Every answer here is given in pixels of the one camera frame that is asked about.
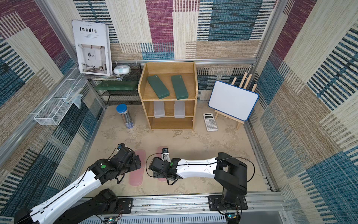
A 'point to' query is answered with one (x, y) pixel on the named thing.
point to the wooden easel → (246, 83)
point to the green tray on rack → (117, 85)
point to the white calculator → (209, 122)
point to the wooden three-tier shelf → (169, 90)
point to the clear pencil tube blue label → (122, 109)
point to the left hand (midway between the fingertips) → (135, 162)
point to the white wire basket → (55, 110)
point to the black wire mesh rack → (115, 97)
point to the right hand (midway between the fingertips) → (160, 170)
